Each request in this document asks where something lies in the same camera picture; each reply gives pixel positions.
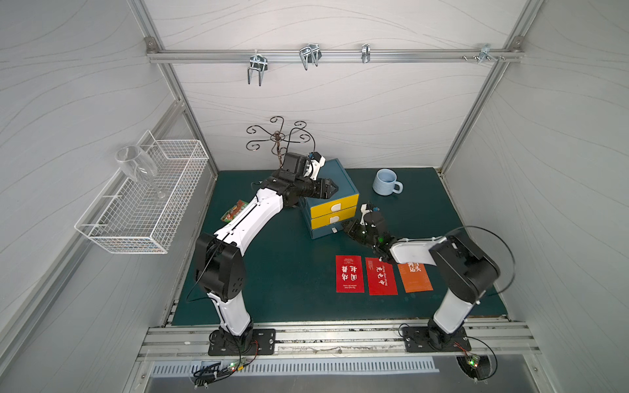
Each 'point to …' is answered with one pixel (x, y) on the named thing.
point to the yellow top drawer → (335, 206)
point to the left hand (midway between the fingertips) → (330, 187)
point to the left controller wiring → (210, 372)
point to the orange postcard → (414, 277)
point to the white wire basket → (143, 215)
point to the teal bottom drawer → (327, 229)
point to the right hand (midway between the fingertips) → (341, 219)
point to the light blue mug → (386, 183)
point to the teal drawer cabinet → (335, 170)
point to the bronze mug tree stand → (296, 135)
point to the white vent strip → (353, 365)
